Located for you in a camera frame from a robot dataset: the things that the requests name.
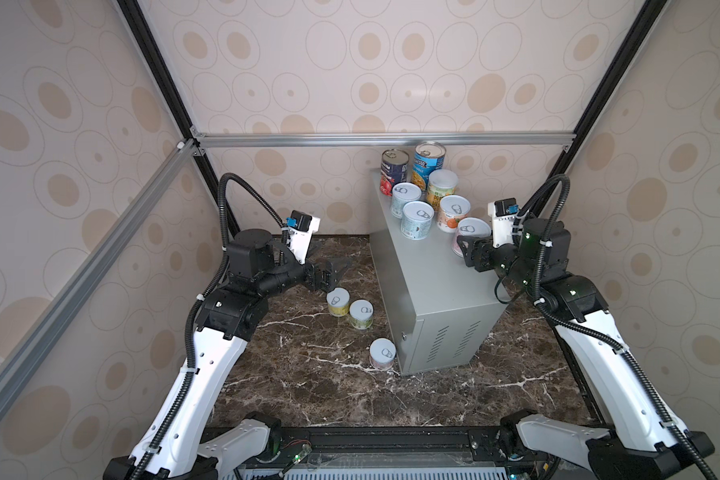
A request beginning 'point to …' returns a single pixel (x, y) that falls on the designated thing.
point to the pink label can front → (382, 353)
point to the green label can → (361, 314)
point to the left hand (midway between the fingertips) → (341, 252)
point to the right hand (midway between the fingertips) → (474, 234)
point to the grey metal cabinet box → (440, 313)
